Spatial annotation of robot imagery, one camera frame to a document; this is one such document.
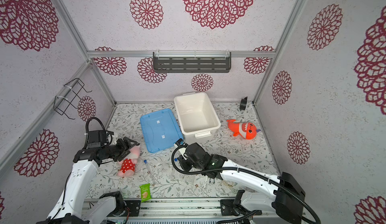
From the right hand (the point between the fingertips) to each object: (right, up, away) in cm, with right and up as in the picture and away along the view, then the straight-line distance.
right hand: (178, 155), depth 75 cm
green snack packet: (-18, -20, +3) cm, 27 cm away
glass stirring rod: (+14, -16, +8) cm, 23 cm away
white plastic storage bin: (+12, +18, +37) cm, 43 cm away
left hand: (-24, +3, +3) cm, 24 cm away
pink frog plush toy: (-28, -6, +6) cm, 30 cm away
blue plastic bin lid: (-15, +10, +28) cm, 34 cm away
